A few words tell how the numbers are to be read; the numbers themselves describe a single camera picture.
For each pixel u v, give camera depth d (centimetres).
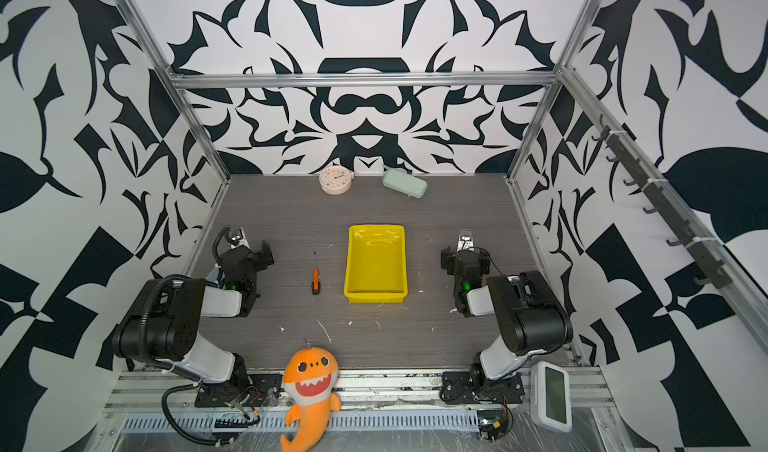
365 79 93
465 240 81
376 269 96
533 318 46
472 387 68
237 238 80
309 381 68
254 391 73
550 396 70
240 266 72
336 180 115
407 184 117
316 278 93
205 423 70
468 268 72
